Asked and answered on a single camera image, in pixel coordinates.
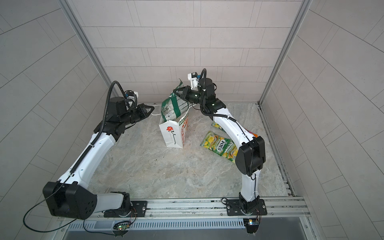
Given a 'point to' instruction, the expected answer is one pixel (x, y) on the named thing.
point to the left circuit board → (122, 227)
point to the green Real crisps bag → (173, 107)
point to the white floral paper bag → (174, 130)
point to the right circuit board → (252, 225)
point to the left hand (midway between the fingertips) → (157, 105)
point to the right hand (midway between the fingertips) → (173, 91)
